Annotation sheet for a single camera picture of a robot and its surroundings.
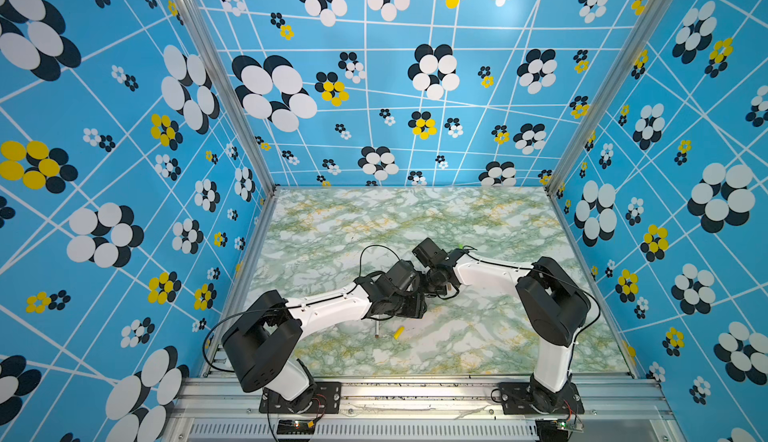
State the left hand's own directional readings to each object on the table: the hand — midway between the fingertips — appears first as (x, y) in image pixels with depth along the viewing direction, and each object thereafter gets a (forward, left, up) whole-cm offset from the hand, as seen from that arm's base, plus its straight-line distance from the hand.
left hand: (423, 308), depth 83 cm
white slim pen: (-4, +13, -5) cm, 14 cm away
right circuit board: (-27, -30, -4) cm, 40 cm away
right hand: (+8, +1, -5) cm, 10 cm away
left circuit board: (-27, +32, -8) cm, 42 cm away
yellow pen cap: (-5, +7, -5) cm, 10 cm away
